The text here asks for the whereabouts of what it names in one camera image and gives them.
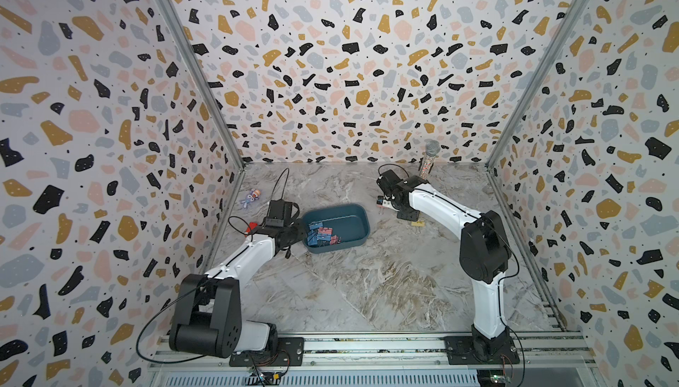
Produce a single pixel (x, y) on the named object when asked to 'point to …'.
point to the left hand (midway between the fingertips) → (304, 228)
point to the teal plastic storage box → (351, 223)
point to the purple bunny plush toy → (254, 195)
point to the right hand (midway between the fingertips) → (417, 204)
